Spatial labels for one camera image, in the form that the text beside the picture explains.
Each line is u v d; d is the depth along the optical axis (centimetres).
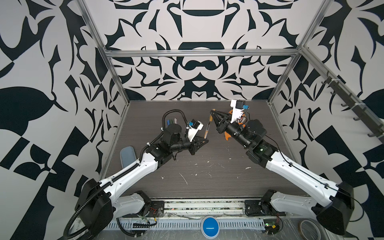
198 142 63
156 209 73
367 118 55
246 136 54
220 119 59
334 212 37
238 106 56
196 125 62
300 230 69
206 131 67
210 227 68
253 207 74
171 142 58
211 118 64
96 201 39
